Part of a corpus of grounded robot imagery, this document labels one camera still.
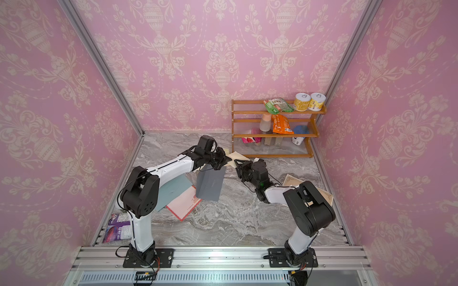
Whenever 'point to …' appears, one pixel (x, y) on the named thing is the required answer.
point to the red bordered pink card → (183, 205)
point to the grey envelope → (209, 182)
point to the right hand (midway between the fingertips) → (233, 160)
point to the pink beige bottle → (265, 124)
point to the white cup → (297, 140)
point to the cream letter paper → (233, 156)
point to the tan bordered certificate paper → (292, 181)
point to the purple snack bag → (120, 227)
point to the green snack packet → (276, 106)
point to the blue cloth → (301, 129)
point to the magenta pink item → (255, 130)
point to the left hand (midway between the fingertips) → (234, 158)
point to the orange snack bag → (280, 124)
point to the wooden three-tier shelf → (246, 114)
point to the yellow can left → (301, 102)
